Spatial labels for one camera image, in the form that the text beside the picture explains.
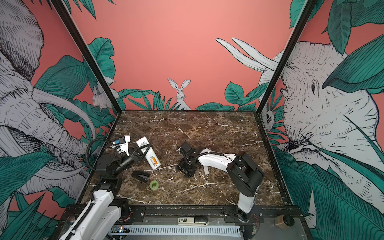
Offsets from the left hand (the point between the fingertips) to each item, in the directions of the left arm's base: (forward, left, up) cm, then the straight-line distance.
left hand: (149, 145), depth 71 cm
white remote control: (-3, 0, -4) cm, 5 cm away
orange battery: (-4, -2, -9) cm, 10 cm away
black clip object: (-6, +10, -24) cm, 27 cm away
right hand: (-6, -11, -20) cm, 23 cm away
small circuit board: (-31, +14, -25) cm, 42 cm away
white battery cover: (-3, -29, -25) cm, 38 cm away
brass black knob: (-32, -61, -16) cm, 71 cm away
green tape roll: (-11, +2, -26) cm, 28 cm away
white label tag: (-30, -17, -21) cm, 40 cm away
